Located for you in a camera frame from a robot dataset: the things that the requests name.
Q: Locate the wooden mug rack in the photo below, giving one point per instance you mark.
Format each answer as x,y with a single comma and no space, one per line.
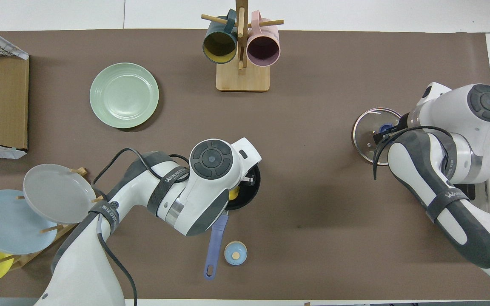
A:
243,80

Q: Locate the glass lid with blue knob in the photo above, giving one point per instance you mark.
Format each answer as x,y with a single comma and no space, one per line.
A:
362,136

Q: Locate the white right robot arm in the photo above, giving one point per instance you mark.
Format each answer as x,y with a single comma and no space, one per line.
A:
483,102

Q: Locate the yellow potato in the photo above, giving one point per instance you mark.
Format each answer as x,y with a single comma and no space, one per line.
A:
233,194

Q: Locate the teal mug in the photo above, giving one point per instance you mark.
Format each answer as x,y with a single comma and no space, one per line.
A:
219,44

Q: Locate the light blue plate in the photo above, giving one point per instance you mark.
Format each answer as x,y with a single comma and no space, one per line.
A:
7,225

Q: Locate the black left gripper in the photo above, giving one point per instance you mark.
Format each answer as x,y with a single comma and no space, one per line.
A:
249,178

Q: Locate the wooden plate rack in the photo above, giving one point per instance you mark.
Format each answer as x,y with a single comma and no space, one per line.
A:
24,260

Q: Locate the green plate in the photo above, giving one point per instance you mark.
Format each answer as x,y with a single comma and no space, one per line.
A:
123,95

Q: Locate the grey plate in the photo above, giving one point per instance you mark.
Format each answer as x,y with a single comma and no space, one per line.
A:
58,193

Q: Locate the pink mug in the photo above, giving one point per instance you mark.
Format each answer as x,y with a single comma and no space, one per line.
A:
263,49

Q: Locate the thick dark wooden board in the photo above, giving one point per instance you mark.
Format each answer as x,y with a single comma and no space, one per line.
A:
7,102

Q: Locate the brown table mat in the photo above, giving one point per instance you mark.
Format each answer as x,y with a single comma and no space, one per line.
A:
313,85

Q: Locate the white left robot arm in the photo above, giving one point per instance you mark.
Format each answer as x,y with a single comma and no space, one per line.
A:
211,159

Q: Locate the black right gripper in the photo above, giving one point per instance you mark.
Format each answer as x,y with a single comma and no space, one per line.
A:
404,123

